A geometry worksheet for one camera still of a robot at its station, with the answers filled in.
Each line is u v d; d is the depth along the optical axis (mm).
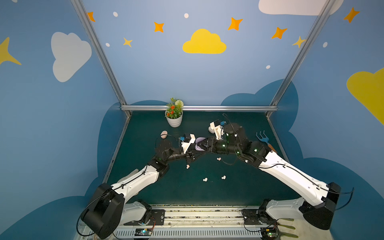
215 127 634
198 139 684
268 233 715
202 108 1270
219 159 957
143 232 706
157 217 749
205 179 863
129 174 629
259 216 653
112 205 404
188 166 916
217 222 733
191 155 656
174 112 988
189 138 616
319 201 393
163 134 1072
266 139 1064
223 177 880
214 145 595
